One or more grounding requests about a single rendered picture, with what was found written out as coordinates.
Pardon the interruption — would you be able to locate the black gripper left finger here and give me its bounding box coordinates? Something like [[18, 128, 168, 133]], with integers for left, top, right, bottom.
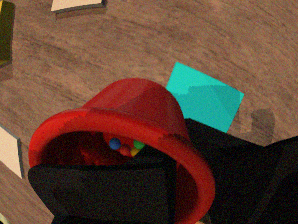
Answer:
[[28, 144, 177, 224]]

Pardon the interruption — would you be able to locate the red cup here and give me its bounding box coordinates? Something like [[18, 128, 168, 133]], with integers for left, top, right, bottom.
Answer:
[[28, 77, 216, 224]]

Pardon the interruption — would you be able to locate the blue marble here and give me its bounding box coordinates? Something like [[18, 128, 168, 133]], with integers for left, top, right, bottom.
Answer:
[[109, 137, 121, 151]]

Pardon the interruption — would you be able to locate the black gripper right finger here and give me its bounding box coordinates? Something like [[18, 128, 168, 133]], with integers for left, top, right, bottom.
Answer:
[[185, 119, 298, 224]]

